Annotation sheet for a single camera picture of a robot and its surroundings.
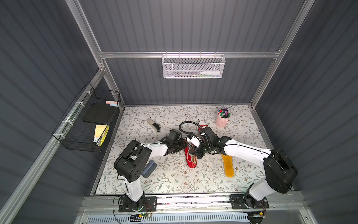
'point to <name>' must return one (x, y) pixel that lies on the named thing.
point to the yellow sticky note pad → (100, 131)
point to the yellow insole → (228, 165)
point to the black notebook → (98, 113)
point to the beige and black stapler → (154, 125)
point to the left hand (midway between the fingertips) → (186, 144)
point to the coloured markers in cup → (223, 112)
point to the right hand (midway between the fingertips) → (192, 151)
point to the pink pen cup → (221, 122)
